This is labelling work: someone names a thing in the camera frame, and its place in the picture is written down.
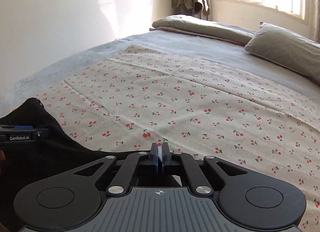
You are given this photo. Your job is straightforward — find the black pants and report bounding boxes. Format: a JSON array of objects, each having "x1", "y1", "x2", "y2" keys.
[{"x1": 1, "y1": 98, "x2": 163, "y2": 231}]

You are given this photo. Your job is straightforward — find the person's left hand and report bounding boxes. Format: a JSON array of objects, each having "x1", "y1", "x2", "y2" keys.
[{"x1": 0, "y1": 150, "x2": 5, "y2": 162}]

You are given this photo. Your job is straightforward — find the cherry print white sheet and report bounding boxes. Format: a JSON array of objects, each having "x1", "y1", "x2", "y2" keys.
[{"x1": 26, "y1": 45, "x2": 319, "y2": 231}]

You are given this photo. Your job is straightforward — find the grey bed sheet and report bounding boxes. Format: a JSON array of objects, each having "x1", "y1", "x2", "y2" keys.
[{"x1": 1, "y1": 30, "x2": 319, "y2": 116}]

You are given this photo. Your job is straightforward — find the grey pillow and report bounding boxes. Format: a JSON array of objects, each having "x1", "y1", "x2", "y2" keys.
[{"x1": 245, "y1": 22, "x2": 319, "y2": 83}]

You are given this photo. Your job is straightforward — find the folded grey quilt left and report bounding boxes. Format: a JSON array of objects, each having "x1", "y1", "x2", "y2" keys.
[{"x1": 151, "y1": 15, "x2": 256, "y2": 46}]

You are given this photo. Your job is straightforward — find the grey curtain right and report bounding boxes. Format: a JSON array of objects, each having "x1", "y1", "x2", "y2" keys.
[{"x1": 312, "y1": 0, "x2": 319, "y2": 43}]

